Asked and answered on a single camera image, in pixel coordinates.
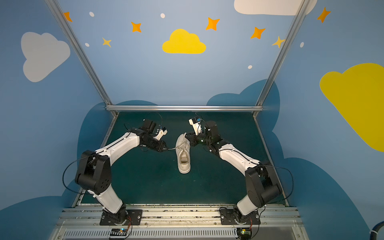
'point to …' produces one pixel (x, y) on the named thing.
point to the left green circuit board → (118, 233)
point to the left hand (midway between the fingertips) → (163, 146)
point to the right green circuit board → (244, 233)
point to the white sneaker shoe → (183, 152)
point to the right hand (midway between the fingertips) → (186, 133)
